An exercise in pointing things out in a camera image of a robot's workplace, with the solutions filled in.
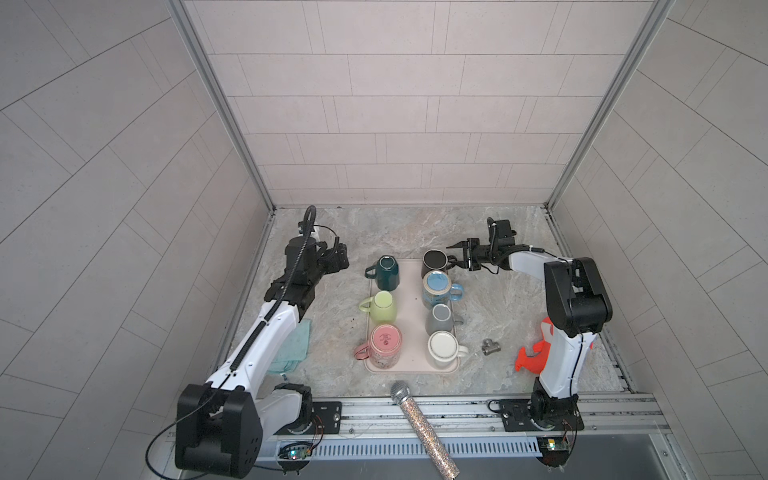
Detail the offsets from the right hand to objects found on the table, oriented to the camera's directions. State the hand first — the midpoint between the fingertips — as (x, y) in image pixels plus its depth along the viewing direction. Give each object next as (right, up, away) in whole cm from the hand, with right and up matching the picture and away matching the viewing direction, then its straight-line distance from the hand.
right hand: (447, 248), depth 94 cm
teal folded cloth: (-44, -27, -13) cm, 54 cm away
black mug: (-3, -4, -3) cm, 6 cm away
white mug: (-4, -25, -18) cm, 31 cm away
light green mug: (-20, -15, -15) cm, 29 cm away
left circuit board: (-38, -43, -30) cm, 64 cm away
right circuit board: (+21, -45, -26) cm, 56 cm away
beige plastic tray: (-12, -23, -6) cm, 26 cm away
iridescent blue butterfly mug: (-5, -11, -11) cm, 16 cm away
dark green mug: (-19, -7, -7) cm, 21 cm away
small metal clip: (+9, -26, -13) cm, 31 cm away
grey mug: (-5, -18, -16) cm, 24 cm away
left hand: (-32, +2, -12) cm, 34 cm away
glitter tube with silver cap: (-9, -40, -27) cm, 49 cm away
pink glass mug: (-19, -23, -23) cm, 38 cm away
